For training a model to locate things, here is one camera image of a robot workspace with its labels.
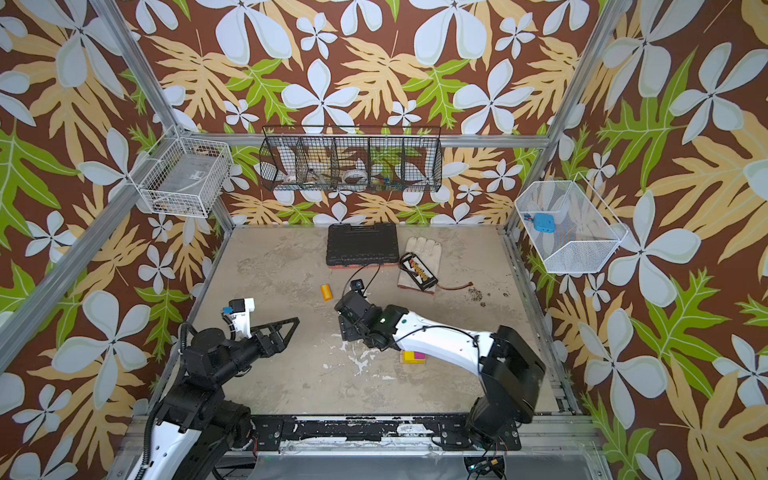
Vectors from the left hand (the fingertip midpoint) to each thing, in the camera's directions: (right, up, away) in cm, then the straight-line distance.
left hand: (289, 320), depth 72 cm
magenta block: (+33, -12, +10) cm, 37 cm away
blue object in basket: (+70, +26, +14) cm, 76 cm away
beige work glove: (+41, +17, +39) cm, 59 cm away
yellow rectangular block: (+30, -13, +10) cm, 35 cm away
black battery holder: (+37, +9, +30) cm, 48 cm away
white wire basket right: (+76, +24, +12) cm, 81 cm away
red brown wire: (+54, +6, +33) cm, 63 cm away
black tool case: (+17, +20, +39) cm, 47 cm away
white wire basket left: (-34, +39, +15) cm, 53 cm away
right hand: (+13, -3, +11) cm, 17 cm away
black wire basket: (+13, +48, +25) cm, 56 cm away
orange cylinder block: (+4, +3, +28) cm, 28 cm away
